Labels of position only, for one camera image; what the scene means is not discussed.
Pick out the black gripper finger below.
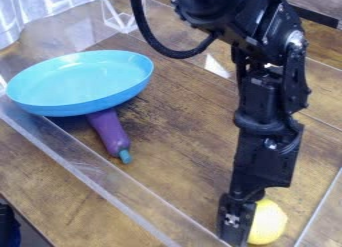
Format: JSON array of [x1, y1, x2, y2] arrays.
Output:
[[217, 194, 257, 247]]

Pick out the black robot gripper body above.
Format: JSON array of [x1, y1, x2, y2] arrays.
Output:
[[229, 127, 304, 203]]

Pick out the yellow toy lemon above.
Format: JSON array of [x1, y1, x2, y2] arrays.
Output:
[[248, 199, 288, 245]]

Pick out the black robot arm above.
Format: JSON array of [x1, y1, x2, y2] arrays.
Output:
[[173, 0, 312, 247]]

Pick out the blue round plastic tray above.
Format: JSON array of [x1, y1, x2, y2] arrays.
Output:
[[6, 50, 156, 117]]

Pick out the purple toy eggplant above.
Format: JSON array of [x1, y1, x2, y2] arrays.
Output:
[[87, 109, 133, 164]]

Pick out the black bar at table edge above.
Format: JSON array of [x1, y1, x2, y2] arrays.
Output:
[[295, 6, 340, 29]]

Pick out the dark object at bottom left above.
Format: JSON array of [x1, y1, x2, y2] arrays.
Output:
[[0, 203, 22, 247]]

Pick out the clear acrylic stand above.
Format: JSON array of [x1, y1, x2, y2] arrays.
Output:
[[101, 0, 138, 34]]

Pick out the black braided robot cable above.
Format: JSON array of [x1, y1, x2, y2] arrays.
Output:
[[128, 0, 220, 60]]

